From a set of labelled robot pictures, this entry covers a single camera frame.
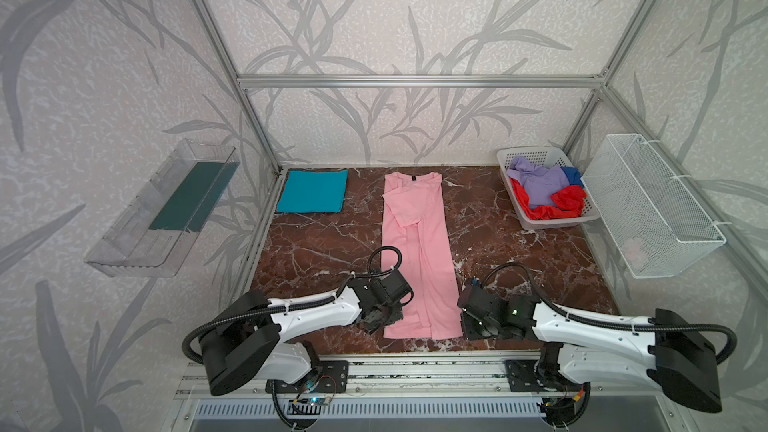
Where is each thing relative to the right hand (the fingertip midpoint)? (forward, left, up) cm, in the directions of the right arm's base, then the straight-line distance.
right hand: (460, 319), depth 81 cm
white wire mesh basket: (+9, -38, +32) cm, 51 cm away
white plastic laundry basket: (+60, -41, +4) cm, 73 cm away
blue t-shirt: (+47, -45, +6) cm, 65 cm away
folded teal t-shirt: (+46, +49, -1) cm, 67 cm away
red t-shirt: (+36, -40, +5) cm, 54 cm away
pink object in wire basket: (+10, -41, +19) cm, 46 cm away
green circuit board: (-18, +36, -1) cm, 41 cm away
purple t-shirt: (+46, -33, +5) cm, 57 cm away
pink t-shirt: (+32, +11, -1) cm, 34 cm away
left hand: (+3, +16, 0) cm, 16 cm away
